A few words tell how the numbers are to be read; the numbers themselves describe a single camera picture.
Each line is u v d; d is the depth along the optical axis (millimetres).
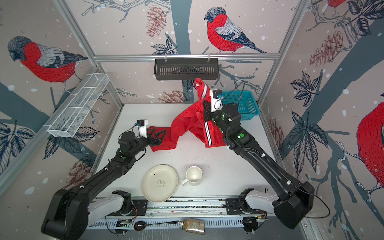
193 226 647
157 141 732
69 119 725
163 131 773
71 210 397
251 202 608
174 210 732
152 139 722
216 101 544
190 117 769
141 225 671
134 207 727
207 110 593
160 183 815
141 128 717
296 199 372
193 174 823
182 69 1069
